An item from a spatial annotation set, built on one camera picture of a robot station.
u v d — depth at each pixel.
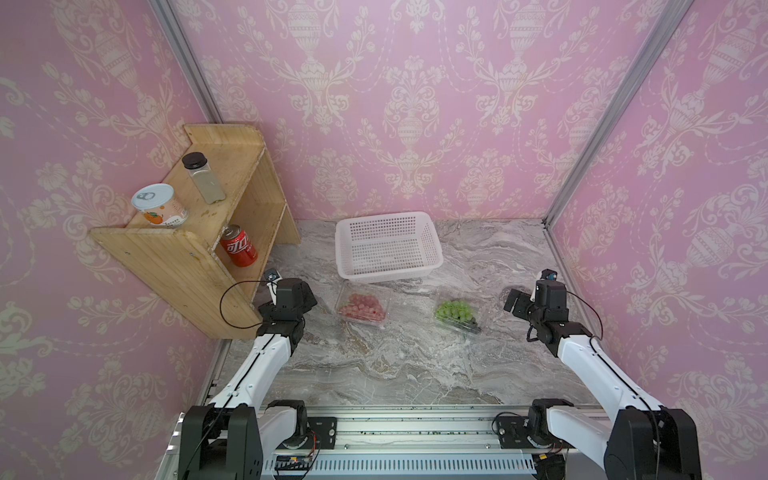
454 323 0.90
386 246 1.13
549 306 0.66
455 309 0.90
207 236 0.60
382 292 1.03
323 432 0.74
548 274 0.76
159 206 0.58
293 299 0.66
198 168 0.60
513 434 0.73
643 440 0.42
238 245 0.75
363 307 0.91
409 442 0.73
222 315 0.79
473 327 0.87
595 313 0.98
